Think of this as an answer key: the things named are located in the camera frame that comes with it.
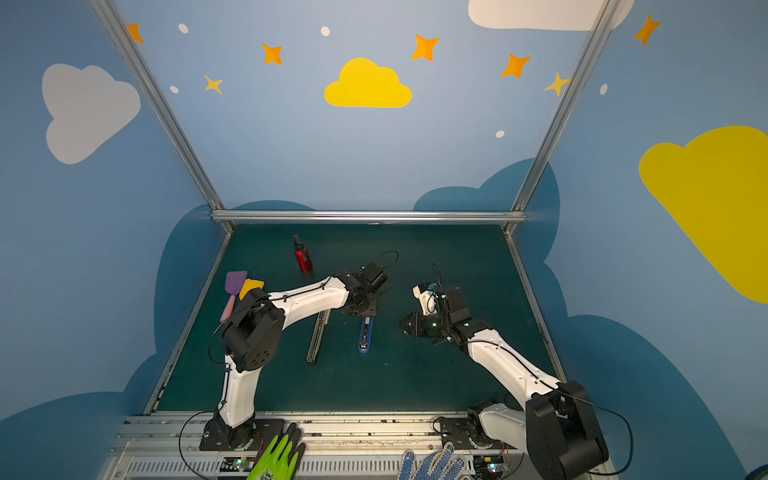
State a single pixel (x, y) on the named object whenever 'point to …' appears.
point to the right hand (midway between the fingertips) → (405, 320)
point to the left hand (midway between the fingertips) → (372, 310)
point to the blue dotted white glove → (435, 466)
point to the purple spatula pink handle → (233, 284)
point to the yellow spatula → (248, 285)
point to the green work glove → (281, 457)
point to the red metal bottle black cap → (302, 255)
